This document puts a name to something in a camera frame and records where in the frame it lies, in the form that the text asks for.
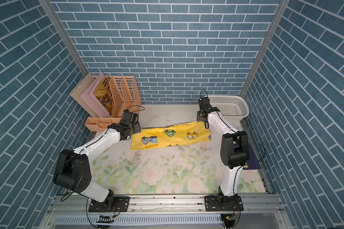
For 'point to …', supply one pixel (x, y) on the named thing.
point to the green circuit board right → (233, 217)
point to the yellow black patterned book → (104, 93)
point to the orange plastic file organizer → (126, 91)
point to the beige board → (76, 92)
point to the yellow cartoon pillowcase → (154, 137)
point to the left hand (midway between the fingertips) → (138, 127)
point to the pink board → (89, 97)
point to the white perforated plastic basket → (232, 108)
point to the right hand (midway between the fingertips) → (205, 117)
